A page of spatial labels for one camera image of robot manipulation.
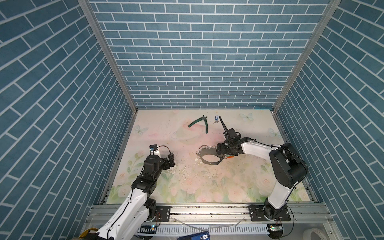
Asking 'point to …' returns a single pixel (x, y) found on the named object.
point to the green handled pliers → (203, 117)
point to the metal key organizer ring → (208, 150)
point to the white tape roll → (306, 234)
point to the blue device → (202, 235)
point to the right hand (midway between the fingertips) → (220, 149)
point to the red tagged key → (230, 156)
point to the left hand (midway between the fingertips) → (167, 154)
